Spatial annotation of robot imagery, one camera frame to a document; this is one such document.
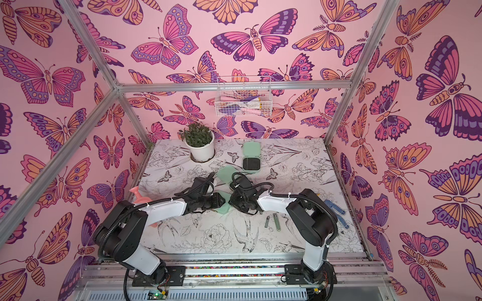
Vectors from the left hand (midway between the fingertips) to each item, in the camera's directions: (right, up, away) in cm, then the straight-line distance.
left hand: (225, 200), depth 91 cm
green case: (+13, +21, +19) cm, 31 cm away
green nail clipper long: (+24, -9, -4) cm, 26 cm away
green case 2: (0, -3, -2) cm, 4 cm away
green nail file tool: (+20, -9, -4) cm, 22 cm away
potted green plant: (-15, +31, +9) cm, 36 cm away
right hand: (+1, 0, 0) cm, 1 cm away
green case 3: (+1, +14, -7) cm, 16 cm away
